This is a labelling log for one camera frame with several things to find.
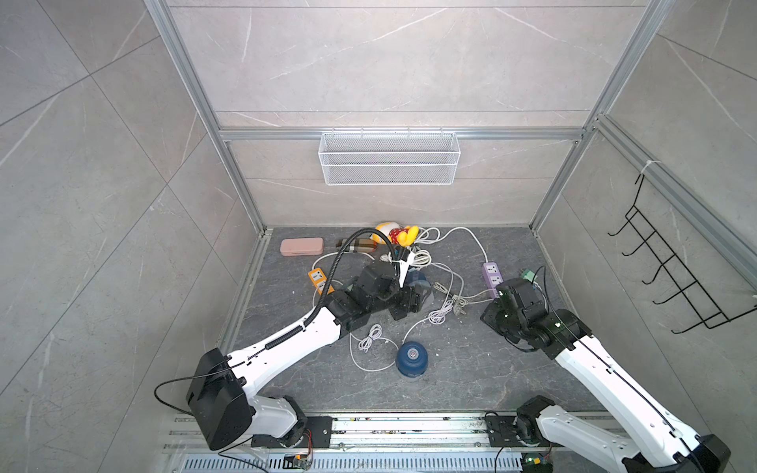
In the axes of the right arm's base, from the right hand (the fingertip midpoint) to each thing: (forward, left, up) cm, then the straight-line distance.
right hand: (487, 313), depth 77 cm
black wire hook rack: (-8, -40, +15) cm, 44 cm away
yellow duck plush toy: (+34, +19, -5) cm, 39 cm away
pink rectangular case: (+41, +61, -18) cm, 76 cm away
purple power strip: (+21, -11, -14) cm, 28 cm away
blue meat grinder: (+18, +17, -9) cm, 26 cm away
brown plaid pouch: (+36, +38, -12) cm, 53 cm away
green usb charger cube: (+23, -25, -16) cm, 38 cm away
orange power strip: (+21, +50, -13) cm, 56 cm away
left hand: (+4, +17, +9) cm, 19 cm away
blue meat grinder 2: (-10, +21, -6) cm, 23 cm away
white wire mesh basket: (+54, +25, +14) cm, 61 cm away
